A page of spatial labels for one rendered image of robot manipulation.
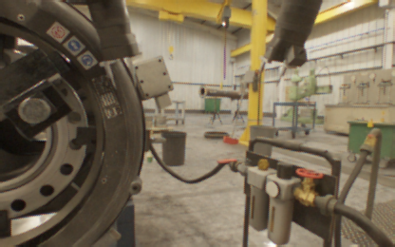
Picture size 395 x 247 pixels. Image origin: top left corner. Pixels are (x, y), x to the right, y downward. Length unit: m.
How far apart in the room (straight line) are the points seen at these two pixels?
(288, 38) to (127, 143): 0.44
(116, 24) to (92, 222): 0.47
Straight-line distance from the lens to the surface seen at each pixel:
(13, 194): 0.73
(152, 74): 0.59
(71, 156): 0.68
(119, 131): 0.54
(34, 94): 0.47
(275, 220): 0.77
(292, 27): 0.47
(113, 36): 0.48
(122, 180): 0.57
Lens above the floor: 0.69
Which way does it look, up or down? 5 degrees down
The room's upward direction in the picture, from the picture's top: 2 degrees clockwise
